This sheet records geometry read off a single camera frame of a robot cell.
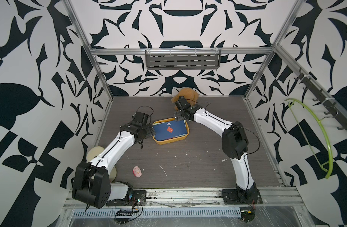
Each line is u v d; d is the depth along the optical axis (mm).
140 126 639
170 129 941
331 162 573
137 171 811
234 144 547
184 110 740
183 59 939
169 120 974
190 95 964
